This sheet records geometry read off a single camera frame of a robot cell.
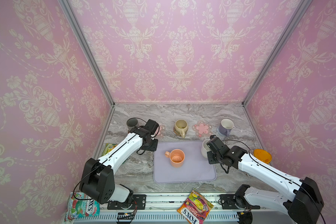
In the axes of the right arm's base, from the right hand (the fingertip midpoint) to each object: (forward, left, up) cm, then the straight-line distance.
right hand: (211, 155), depth 82 cm
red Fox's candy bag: (-25, +13, -6) cm, 29 cm away
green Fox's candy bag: (-22, +72, -5) cm, 76 cm away
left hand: (+6, +35, +1) cm, 35 cm away
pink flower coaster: (+24, +31, -8) cm, 40 cm away
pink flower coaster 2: (+25, -1, -9) cm, 27 cm away
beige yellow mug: (+25, +15, -4) cm, 30 cm away
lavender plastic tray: (-4, +9, -8) cm, 13 cm away
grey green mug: (+25, +50, +3) cm, 56 cm away
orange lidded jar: (-2, -29, +1) cm, 29 cm away
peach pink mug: (+3, +20, -7) cm, 22 cm away
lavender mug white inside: (+23, -17, -5) cm, 29 cm away
